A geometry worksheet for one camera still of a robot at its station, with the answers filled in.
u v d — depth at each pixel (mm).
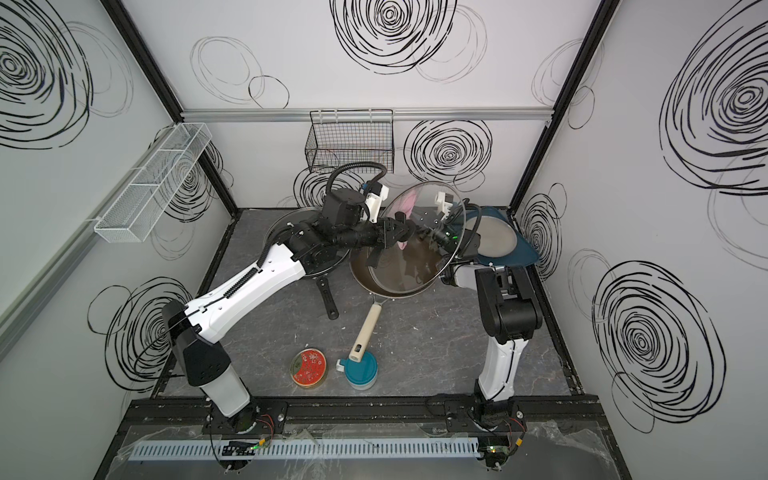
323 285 888
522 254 1055
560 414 744
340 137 962
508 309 517
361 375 736
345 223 544
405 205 780
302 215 1071
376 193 626
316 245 504
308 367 762
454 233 767
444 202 804
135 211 732
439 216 757
